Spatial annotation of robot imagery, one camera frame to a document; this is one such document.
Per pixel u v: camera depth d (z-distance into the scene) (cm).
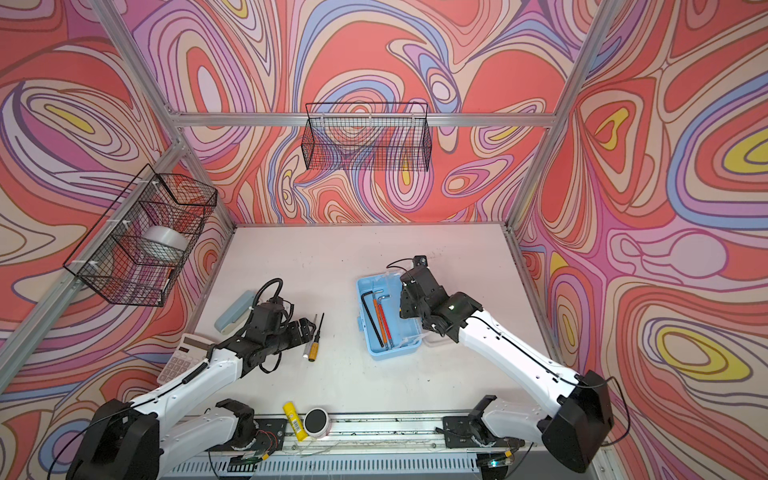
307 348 86
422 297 57
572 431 38
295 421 74
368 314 95
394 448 73
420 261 69
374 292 99
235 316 91
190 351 85
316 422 72
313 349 86
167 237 73
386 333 91
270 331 68
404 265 65
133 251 74
